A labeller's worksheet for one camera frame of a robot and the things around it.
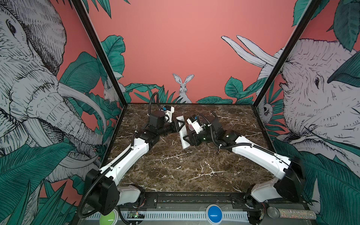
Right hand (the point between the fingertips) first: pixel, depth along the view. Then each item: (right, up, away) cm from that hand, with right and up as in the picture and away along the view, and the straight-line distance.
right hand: (184, 135), depth 73 cm
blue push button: (+15, -39, -4) cm, 42 cm away
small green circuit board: (-26, -40, -3) cm, 48 cm away
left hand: (0, +7, +2) cm, 7 cm away
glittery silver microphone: (+44, -37, -6) cm, 58 cm away
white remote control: (-1, +1, +2) cm, 3 cm away
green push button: (-36, -40, -6) cm, 54 cm away
